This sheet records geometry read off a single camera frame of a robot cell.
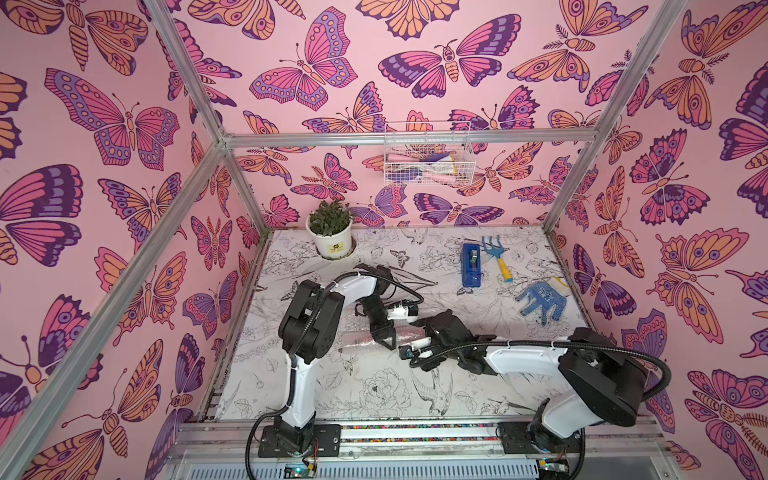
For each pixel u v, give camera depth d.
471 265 1.03
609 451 0.72
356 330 0.92
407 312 0.83
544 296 1.00
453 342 0.68
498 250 1.13
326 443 0.73
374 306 0.81
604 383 0.44
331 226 0.98
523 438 0.73
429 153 0.95
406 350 0.73
